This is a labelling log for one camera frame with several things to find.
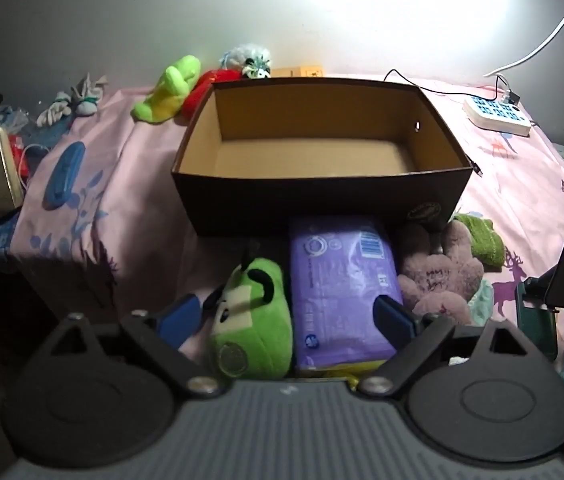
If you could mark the pink printed bedsheet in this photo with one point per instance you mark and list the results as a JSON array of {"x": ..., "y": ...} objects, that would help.
[{"x": 127, "y": 170}]

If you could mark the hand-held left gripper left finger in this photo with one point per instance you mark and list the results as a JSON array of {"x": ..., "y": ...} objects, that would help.
[{"x": 184, "y": 315}]

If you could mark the purple wet wipes packet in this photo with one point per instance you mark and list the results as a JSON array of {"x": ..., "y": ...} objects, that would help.
[{"x": 337, "y": 280}]

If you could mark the small panda plush toy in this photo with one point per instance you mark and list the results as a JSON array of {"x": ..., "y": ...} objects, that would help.
[{"x": 254, "y": 67}]

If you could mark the black plug adapter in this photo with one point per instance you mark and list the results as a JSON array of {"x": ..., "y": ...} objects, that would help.
[{"x": 511, "y": 96}]

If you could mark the dark brown cardboard box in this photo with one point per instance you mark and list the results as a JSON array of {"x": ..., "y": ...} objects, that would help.
[{"x": 312, "y": 200}]

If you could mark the green pea plush toy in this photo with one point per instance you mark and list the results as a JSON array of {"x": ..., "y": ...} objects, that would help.
[{"x": 262, "y": 330}]

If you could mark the white power strip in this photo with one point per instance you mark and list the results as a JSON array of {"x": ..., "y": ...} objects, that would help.
[{"x": 496, "y": 117}]

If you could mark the mauve paw plush toy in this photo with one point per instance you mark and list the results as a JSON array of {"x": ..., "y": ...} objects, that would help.
[{"x": 436, "y": 275}]

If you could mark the clear blue plastic bag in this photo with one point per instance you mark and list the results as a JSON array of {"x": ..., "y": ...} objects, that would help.
[{"x": 37, "y": 135}]

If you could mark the yellow book box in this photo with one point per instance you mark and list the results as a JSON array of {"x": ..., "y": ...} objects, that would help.
[{"x": 297, "y": 71}]

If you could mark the teal zipper pouch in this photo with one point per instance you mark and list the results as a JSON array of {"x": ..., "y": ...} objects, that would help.
[{"x": 481, "y": 302}]

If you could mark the white knotted cloth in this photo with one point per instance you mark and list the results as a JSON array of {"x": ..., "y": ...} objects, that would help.
[
  {"x": 54, "y": 110},
  {"x": 87, "y": 97}
]

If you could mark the bright green plush toy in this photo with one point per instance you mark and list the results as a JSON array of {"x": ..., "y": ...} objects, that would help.
[{"x": 172, "y": 80}]

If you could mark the red plush toy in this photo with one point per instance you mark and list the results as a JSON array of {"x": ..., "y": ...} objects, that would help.
[{"x": 207, "y": 82}]

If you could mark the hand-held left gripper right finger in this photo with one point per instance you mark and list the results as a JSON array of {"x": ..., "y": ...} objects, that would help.
[{"x": 394, "y": 322}]

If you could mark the green towel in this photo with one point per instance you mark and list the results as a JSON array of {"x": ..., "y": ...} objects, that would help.
[{"x": 484, "y": 240}]

